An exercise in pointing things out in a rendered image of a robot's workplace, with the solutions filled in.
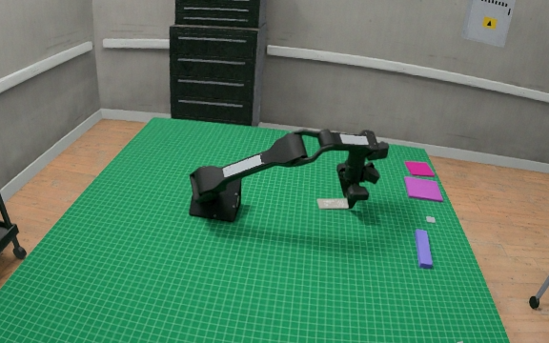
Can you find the green grid cutting mat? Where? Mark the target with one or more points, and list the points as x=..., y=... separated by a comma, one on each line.
x=126, y=263

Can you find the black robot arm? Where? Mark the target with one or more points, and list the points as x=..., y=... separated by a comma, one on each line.
x=289, y=151

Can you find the magenta flat square plate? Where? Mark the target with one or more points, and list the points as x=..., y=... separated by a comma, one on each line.
x=419, y=169

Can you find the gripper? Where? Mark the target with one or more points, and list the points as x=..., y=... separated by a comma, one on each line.
x=353, y=175

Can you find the pink flat square slab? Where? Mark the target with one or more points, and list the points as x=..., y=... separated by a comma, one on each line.
x=423, y=189

